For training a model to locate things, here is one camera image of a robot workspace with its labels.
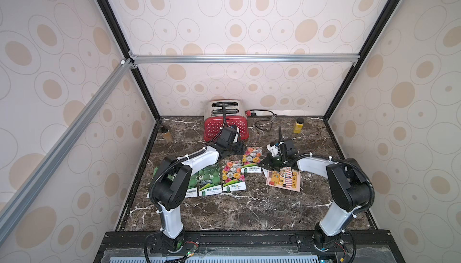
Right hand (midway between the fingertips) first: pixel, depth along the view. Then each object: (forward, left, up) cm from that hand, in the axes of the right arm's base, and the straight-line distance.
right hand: (265, 163), depth 93 cm
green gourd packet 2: (-9, +28, -4) cm, 30 cm away
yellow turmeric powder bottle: (+25, -21, +3) cm, 33 cm away
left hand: (+5, +9, +8) cm, 13 cm away
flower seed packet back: (+4, +7, -1) cm, 8 cm away
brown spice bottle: (+15, +56, +3) cm, 58 cm away
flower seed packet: (-8, +16, -4) cm, 19 cm away
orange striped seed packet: (-6, -11, -5) cm, 13 cm away
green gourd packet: (-15, +36, -3) cm, 39 cm away
